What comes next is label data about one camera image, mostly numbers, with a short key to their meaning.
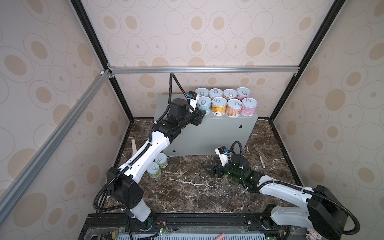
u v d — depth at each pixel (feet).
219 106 2.35
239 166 1.98
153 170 2.84
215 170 2.32
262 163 3.10
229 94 2.50
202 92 2.54
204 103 2.35
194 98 2.05
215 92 2.54
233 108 2.30
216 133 2.82
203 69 2.99
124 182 1.36
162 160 2.96
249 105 2.35
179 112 1.77
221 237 2.28
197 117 2.16
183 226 2.39
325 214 1.35
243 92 2.52
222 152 2.29
